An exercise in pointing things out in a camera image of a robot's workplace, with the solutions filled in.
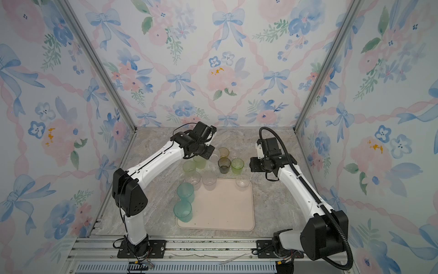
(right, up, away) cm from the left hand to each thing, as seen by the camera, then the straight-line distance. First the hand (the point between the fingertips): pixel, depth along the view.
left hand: (210, 148), depth 85 cm
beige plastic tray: (+8, -30, +1) cm, 31 cm away
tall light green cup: (-6, -8, +9) cm, 13 cm away
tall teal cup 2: (-12, -22, +2) cm, 25 cm away
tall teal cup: (-14, -30, 0) cm, 33 cm away
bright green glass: (+15, -10, +17) cm, 25 cm away
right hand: (+22, -7, -1) cm, 23 cm away
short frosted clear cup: (+3, -4, -8) cm, 9 cm away
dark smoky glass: (+7, -9, +16) cm, 20 cm away
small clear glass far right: (+17, -18, +8) cm, 26 cm away
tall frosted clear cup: (-1, -16, +8) cm, 18 cm away
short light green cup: (-12, -10, +9) cm, 18 cm away
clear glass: (-9, -16, +8) cm, 20 cm away
